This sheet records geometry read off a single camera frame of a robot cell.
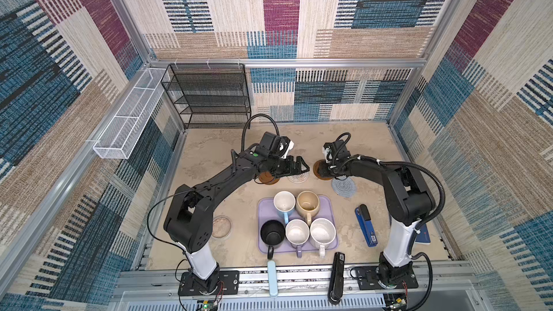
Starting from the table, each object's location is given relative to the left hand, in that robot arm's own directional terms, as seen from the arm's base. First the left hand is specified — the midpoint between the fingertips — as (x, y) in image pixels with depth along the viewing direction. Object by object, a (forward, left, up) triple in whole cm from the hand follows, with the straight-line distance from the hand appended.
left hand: (302, 171), depth 83 cm
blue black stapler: (-16, -24, -14) cm, 32 cm away
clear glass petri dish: (-14, +32, -17) cm, 39 cm away
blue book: (-20, -44, -14) cm, 51 cm away
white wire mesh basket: (+15, +77, +2) cm, 79 cm away
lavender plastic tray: (-8, +14, -16) cm, 23 cm away
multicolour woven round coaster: (+7, 0, -16) cm, 17 cm away
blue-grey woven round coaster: (+1, -20, -17) cm, 26 cm away
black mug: (-18, +12, -16) cm, 26 cm away
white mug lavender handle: (-18, +2, -15) cm, 23 cm away
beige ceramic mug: (-7, -3, -15) cm, 16 cm away
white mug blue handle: (-6, +7, -15) cm, 17 cm away
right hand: (+9, -12, -16) cm, 22 cm away
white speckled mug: (-17, -7, -16) cm, 25 cm away
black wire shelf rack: (+44, +40, +3) cm, 60 cm away
